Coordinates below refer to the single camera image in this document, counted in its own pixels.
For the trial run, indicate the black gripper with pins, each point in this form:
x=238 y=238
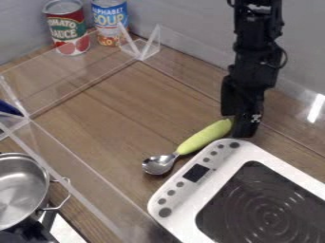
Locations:
x=245 y=84

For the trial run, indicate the white and black stove top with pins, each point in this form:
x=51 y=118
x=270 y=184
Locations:
x=238 y=195

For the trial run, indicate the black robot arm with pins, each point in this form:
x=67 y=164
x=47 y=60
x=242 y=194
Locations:
x=260 y=59

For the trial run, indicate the alphabet soup can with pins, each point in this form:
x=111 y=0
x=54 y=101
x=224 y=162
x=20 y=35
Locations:
x=109 y=13

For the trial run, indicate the tomato sauce can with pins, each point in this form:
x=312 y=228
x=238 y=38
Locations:
x=67 y=25

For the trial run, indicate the clear acrylic divider strip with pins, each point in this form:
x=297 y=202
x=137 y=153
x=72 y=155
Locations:
x=51 y=136

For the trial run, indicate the blue object at left edge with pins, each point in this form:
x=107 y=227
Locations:
x=7 y=108

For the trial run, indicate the stainless steel pot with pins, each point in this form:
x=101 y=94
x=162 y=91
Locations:
x=24 y=187

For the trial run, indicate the green handled metal spoon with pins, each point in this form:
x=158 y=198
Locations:
x=159 y=164

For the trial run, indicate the clear acrylic corner bracket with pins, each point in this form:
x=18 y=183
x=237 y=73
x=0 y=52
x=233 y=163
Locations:
x=139 y=48

